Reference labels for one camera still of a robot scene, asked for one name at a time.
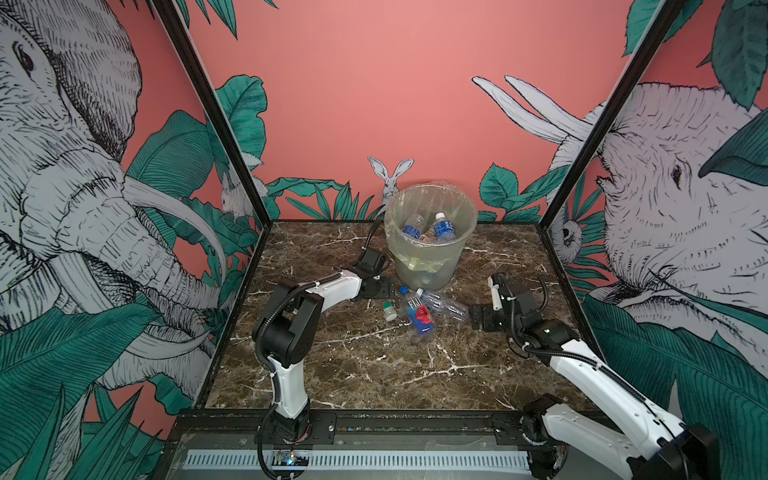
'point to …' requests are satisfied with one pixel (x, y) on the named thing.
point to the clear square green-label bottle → (389, 313)
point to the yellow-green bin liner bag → (459, 206)
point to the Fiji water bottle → (419, 317)
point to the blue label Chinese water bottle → (445, 230)
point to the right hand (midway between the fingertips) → (481, 303)
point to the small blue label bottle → (414, 226)
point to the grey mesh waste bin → (415, 279)
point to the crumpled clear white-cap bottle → (441, 304)
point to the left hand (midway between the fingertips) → (383, 285)
